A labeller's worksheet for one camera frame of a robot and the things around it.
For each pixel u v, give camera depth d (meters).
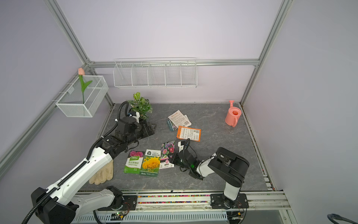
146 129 0.66
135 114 0.68
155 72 0.99
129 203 0.74
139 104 0.88
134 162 0.88
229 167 0.46
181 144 0.83
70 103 0.69
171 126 1.05
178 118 1.10
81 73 0.83
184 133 1.02
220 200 0.74
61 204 0.40
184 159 0.67
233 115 0.99
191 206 0.74
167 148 0.90
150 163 0.87
